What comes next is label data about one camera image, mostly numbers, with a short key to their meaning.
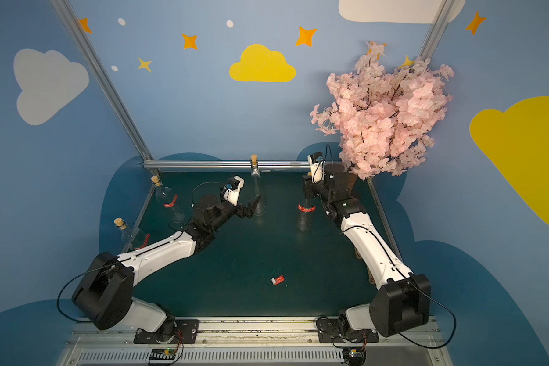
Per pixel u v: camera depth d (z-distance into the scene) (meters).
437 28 0.73
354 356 0.73
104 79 0.84
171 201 0.91
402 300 0.41
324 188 0.68
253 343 0.73
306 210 0.88
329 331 0.75
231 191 0.68
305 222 0.99
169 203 0.91
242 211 0.74
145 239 0.80
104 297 0.42
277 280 0.85
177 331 0.73
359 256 0.71
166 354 0.72
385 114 0.70
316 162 0.67
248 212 0.75
